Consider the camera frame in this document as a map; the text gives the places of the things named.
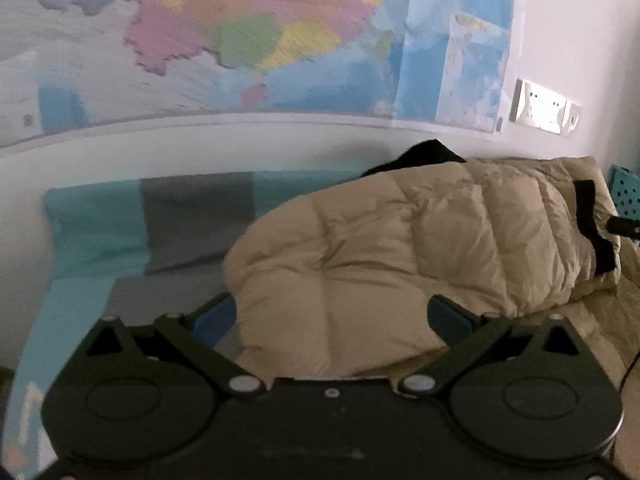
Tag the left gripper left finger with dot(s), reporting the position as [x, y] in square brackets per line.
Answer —
[207, 341]

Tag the teal grey patchwork bedsheet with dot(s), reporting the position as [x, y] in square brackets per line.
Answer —
[136, 249]

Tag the tan puffer down jacket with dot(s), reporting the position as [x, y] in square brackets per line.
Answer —
[336, 282]

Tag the colourful wall map poster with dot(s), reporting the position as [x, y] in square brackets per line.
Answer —
[69, 64]

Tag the white wall socket panel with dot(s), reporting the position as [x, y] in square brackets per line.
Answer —
[538, 107]

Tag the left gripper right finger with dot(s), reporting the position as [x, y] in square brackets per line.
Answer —
[469, 338]

